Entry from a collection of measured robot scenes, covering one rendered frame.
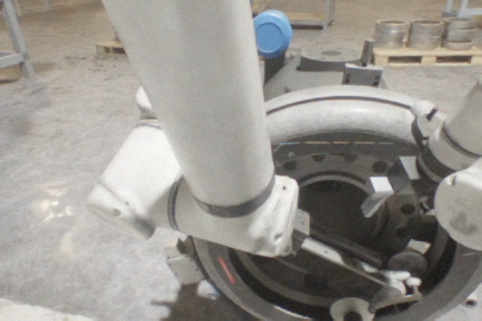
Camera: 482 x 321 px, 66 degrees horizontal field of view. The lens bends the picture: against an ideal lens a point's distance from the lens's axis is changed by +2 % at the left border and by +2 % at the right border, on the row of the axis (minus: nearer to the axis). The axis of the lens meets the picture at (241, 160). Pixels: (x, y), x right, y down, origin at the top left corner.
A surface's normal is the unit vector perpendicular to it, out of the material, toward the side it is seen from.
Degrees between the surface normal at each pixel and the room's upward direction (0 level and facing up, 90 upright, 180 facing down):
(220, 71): 105
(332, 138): 90
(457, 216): 97
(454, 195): 91
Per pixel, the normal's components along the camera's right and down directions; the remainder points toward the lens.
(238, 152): 0.40, 0.65
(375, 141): -0.15, 0.50
